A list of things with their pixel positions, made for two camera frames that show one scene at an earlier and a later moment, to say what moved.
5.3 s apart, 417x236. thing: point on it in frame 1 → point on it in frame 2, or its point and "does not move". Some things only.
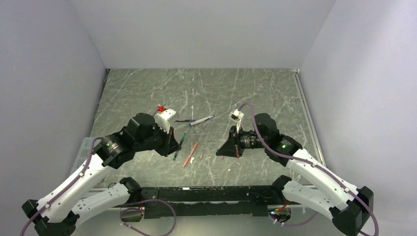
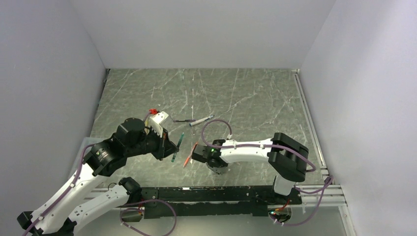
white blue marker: x=200 y=120 does not move
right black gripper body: x=244 y=140 → x=218 y=170
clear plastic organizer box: x=84 y=152 does not move
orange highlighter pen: x=189 y=157 does not move
